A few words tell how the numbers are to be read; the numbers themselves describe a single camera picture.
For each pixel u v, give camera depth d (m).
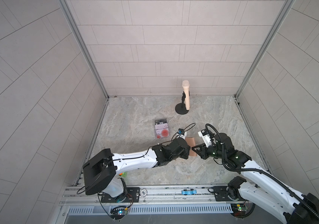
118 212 0.65
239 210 0.67
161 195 0.72
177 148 0.57
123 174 0.76
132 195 0.70
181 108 1.08
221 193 0.71
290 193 0.42
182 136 0.68
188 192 0.70
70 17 0.74
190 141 0.74
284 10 0.72
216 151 0.64
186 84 0.89
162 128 0.92
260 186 0.49
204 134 0.68
